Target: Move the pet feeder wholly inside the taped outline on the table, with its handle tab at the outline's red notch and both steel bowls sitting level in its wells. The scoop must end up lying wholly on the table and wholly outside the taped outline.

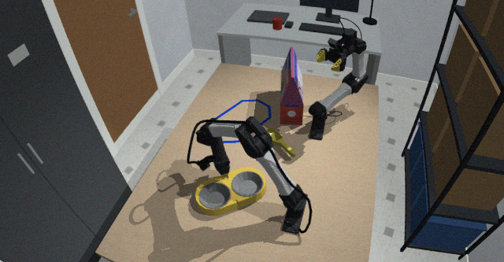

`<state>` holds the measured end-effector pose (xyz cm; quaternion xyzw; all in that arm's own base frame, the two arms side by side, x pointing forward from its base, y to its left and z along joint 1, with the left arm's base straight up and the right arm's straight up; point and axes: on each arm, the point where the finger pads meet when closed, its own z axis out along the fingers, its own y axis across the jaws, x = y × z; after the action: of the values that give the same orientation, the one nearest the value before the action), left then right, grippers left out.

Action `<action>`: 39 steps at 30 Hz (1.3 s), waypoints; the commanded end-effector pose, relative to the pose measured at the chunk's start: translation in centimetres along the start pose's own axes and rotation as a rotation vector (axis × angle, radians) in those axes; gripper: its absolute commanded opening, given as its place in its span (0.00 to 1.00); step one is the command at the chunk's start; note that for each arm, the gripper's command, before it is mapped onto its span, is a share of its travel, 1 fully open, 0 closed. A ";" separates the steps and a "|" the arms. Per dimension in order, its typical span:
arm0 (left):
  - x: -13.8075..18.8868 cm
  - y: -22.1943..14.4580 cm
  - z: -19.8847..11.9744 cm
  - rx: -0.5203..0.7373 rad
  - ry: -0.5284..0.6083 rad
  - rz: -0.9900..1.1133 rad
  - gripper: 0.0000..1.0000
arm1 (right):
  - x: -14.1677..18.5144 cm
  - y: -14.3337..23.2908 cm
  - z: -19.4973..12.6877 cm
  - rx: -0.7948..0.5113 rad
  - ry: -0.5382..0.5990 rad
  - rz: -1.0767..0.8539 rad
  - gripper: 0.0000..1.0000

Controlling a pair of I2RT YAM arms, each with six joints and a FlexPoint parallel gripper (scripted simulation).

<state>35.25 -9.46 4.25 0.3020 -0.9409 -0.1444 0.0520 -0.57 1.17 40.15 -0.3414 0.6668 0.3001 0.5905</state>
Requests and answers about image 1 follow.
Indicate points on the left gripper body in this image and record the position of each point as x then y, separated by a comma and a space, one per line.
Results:
220, 164

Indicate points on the dry cat food bag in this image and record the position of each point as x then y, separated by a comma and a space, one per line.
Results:
291, 92

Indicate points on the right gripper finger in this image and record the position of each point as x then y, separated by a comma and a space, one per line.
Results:
335, 67
321, 56

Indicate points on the yellow-green scoop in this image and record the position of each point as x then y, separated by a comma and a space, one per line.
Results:
278, 140

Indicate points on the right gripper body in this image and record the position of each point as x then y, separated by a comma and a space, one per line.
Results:
334, 55

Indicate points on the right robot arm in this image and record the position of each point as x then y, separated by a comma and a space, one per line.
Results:
318, 109

